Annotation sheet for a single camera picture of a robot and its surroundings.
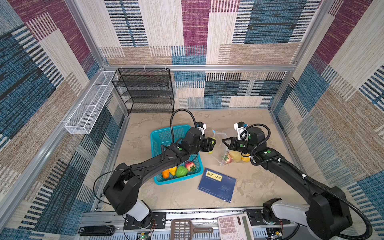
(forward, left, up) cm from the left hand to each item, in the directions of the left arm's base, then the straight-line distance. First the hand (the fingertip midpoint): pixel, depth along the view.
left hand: (213, 139), depth 80 cm
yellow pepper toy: (-10, +22, -15) cm, 29 cm away
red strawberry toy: (-5, -9, -11) cm, 15 cm away
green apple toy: (-11, +18, -13) cm, 25 cm away
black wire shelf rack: (+46, +45, -3) cm, 64 cm away
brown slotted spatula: (-37, +16, -20) cm, 45 cm away
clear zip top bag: (0, -6, -15) cm, 16 cm away
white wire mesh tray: (+22, +76, -1) cm, 79 cm away
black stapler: (-37, +54, -16) cm, 68 cm away
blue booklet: (-17, -3, -19) cm, 26 cm away
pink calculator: (-37, -8, -17) cm, 42 cm away
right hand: (-1, -5, -1) cm, 5 cm away
